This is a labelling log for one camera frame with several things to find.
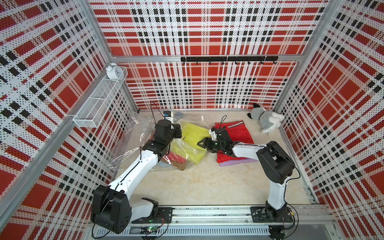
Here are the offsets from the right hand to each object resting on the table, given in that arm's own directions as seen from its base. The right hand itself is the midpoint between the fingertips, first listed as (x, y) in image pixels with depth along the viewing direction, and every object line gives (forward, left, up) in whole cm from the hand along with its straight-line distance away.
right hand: (201, 144), depth 92 cm
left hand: (+4, +12, +15) cm, 20 cm away
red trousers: (-11, +14, +5) cm, 19 cm away
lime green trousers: (-6, +7, +9) cm, 13 cm away
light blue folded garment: (-12, +23, -1) cm, 26 cm away
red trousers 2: (+12, -26, -5) cm, 30 cm away
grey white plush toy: (+17, -47, +2) cm, 50 cm away
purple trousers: (-9, -24, -5) cm, 26 cm away
